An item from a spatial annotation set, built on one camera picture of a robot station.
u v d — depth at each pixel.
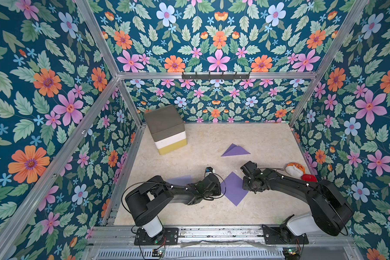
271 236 0.73
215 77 0.93
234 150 0.99
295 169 0.89
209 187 0.69
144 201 0.46
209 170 0.82
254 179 0.66
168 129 0.86
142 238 0.72
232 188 0.89
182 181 0.91
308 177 0.89
